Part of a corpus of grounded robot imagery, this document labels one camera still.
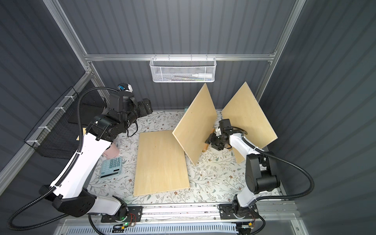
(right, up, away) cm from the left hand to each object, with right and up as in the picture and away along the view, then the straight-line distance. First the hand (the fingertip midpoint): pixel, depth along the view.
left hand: (143, 103), depth 65 cm
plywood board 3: (+4, -34, +22) cm, 40 cm away
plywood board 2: (+23, -12, +19) cm, 33 cm away
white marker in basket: (+29, +22, +27) cm, 46 cm away
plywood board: (+54, -3, +20) cm, 58 cm away
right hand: (+33, -21, +25) cm, 47 cm away
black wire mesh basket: (-43, -15, +4) cm, 46 cm away
